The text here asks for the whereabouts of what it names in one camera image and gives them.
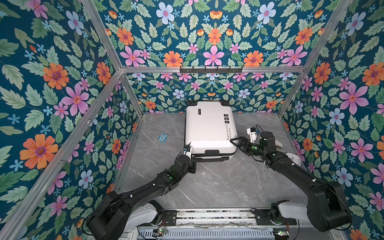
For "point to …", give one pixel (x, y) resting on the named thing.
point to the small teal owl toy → (163, 137)
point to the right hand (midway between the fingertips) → (234, 143)
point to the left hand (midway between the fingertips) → (198, 156)
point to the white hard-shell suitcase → (209, 127)
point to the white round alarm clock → (294, 158)
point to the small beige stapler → (278, 144)
